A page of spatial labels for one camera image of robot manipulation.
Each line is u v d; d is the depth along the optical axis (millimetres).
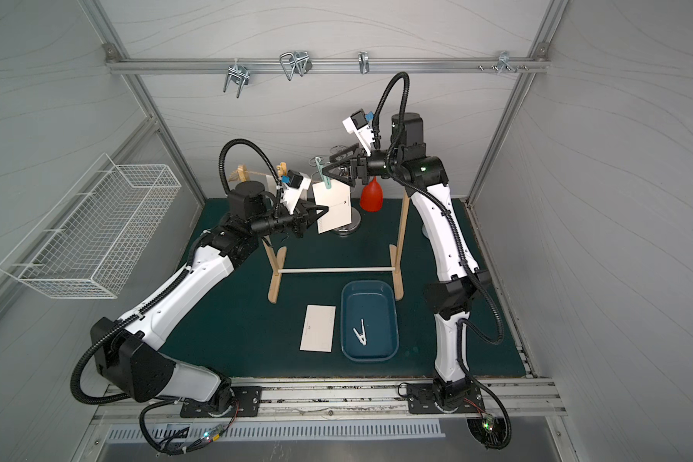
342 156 662
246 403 734
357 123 571
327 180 661
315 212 684
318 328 862
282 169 616
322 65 780
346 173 584
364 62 795
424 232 1102
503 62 764
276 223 615
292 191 603
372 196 966
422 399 733
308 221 627
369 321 867
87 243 675
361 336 838
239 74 798
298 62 765
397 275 982
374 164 601
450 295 492
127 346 396
